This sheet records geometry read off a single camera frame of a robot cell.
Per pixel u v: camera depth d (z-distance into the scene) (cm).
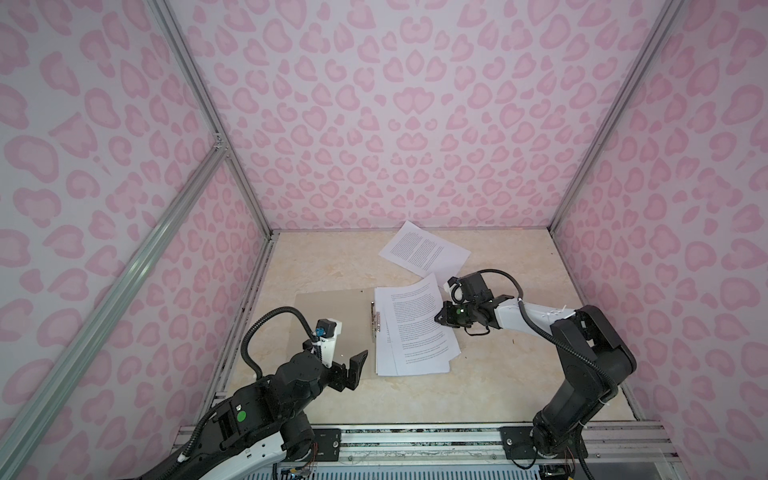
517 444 74
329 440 76
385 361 86
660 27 71
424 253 114
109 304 55
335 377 60
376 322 93
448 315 82
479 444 75
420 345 90
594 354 47
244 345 46
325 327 58
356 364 60
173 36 71
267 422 48
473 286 75
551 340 47
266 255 117
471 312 73
